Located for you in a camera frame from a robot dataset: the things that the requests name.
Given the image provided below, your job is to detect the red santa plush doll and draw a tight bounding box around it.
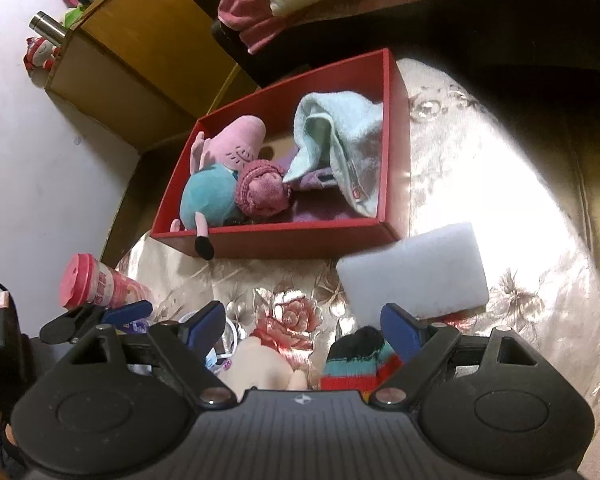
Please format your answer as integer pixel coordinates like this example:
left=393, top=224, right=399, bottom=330
left=24, top=36, right=61, bottom=71

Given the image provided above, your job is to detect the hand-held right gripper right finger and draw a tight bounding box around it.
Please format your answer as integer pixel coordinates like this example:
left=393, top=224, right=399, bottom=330
left=370, top=302, right=548, bottom=408

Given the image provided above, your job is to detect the steel thermos flask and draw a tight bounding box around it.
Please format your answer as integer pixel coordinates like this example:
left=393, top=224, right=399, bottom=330
left=29, top=11, right=68, bottom=43

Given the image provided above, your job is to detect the pink knit hat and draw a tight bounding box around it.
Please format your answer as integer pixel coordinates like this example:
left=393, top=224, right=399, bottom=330
left=234, top=159, right=293, bottom=218

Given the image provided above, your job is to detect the striped knit sock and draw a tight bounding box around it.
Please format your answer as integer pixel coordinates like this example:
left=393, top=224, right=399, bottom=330
left=320, top=326, right=403, bottom=393

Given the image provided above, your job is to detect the purple towel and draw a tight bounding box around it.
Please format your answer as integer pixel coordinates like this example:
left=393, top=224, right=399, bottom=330
left=270, top=157, right=361, bottom=223

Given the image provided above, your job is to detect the light blue towel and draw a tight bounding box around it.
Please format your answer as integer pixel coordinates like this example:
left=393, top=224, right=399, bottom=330
left=282, top=91, right=385, bottom=218

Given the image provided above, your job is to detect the bed with colourful quilt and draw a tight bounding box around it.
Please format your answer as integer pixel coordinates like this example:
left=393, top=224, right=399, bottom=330
left=211, top=0, right=600, bottom=91

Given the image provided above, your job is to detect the pink pig plush toy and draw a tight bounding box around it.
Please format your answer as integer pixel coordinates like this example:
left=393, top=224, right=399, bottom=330
left=170, top=115, right=267, bottom=261

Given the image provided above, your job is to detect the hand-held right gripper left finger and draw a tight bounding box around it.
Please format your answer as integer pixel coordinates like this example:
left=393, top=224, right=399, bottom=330
left=55, top=301, right=238, bottom=408

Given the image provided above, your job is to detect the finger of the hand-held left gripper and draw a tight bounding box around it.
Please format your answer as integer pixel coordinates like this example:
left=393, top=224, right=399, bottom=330
left=39, top=300, right=154, bottom=346

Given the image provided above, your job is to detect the beige plush toy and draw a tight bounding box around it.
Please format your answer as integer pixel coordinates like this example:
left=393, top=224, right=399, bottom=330
left=220, top=335, right=311, bottom=401

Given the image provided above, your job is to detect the white sponge block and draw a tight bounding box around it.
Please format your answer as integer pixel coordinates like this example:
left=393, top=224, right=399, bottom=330
left=336, top=222, right=490, bottom=322

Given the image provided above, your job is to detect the red cardboard box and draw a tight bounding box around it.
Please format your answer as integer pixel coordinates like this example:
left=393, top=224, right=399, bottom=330
left=150, top=48, right=411, bottom=260

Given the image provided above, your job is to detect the pink-lid plastic jar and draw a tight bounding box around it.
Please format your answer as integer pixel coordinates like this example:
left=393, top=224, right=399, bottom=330
left=60, top=253, right=153, bottom=311

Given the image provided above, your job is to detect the wooden desk cabinet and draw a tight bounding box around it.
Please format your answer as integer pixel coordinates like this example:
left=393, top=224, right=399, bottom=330
left=45, top=0, right=261, bottom=153

